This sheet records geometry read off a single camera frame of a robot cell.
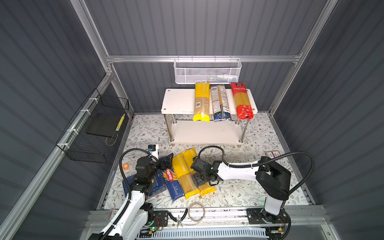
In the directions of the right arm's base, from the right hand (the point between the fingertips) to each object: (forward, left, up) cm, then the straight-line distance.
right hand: (199, 179), depth 87 cm
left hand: (+9, +19, +14) cm, 26 cm away
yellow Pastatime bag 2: (0, +9, +4) cm, 10 cm away
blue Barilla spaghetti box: (-4, +15, +4) cm, 16 cm away
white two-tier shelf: (+29, +9, +35) cm, 46 cm away
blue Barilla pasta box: (-5, +22, +8) cm, 24 cm away
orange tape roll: (+7, +46, +2) cm, 46 cm away
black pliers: (-21, +11, +2) cm, 24 cm away
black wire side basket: (+10, +54, +29) cm, 63 cm away
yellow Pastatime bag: (+14, +6, +3) cm, 16 cm away
